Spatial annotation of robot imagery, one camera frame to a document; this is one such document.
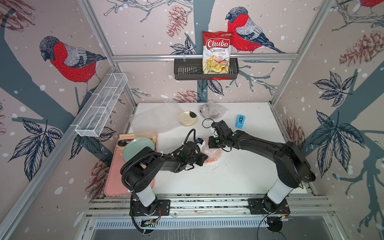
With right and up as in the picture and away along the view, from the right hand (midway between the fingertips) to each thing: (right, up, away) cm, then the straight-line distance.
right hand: (207, 143), depth 89 cm
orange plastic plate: (+4, -7, -1) cm, 8 cm away
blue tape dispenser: (+25, +12, +17) cm, 33 cm away
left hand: (+2, -7, -1) cm, 7 cm away
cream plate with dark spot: (-13, +15, +21) cm, 29 cm away
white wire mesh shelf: (-58, +14, -18) cm, 62 cm away
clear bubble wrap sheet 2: (+4, -7, -1) cm, 8 cm away
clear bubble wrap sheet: (+4, +21, +18) cm, 28 cm away
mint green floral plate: (-47, -3, +6) cm, 48 cm away
